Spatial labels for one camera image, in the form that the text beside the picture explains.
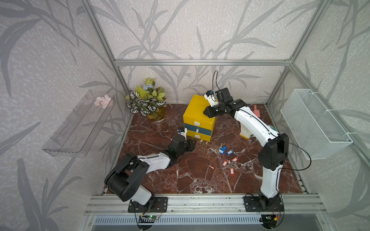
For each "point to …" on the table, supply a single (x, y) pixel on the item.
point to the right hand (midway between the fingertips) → (204, 111)
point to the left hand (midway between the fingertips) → (195, 141)
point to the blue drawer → (198, 129)
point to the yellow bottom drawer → (198, 135)
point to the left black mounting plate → (156, 204)
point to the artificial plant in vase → (147, 100)
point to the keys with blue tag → (222, 149)
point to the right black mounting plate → (260, 204)
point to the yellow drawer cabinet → (195, 107)
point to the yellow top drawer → (199, 122)
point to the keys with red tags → (231, 164)
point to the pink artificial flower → (102, 101)
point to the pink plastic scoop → (257, 111)
